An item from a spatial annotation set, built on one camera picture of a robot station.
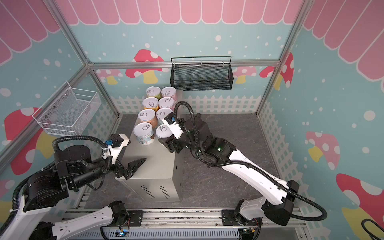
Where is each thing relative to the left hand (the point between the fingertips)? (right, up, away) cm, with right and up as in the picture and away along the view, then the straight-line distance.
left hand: (136, 153), depth 56 cm
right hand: (+10, +8, +5) cm, 14 cm away
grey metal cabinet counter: (+9, -8, -2) cm, 12 cm away
